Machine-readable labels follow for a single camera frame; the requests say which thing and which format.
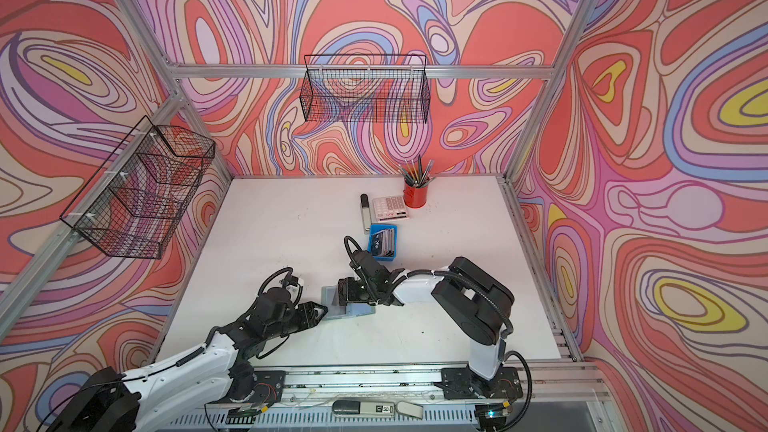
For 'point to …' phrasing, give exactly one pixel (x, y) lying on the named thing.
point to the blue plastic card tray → (374, 228)
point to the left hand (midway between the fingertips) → (330, 311)
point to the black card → (343, 291)
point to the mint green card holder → (332, 308)
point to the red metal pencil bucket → (415, 197)
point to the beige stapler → (366, 213)
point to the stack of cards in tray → (383, 243)
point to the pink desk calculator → (389, 209)
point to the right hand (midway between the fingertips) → (347, 300)
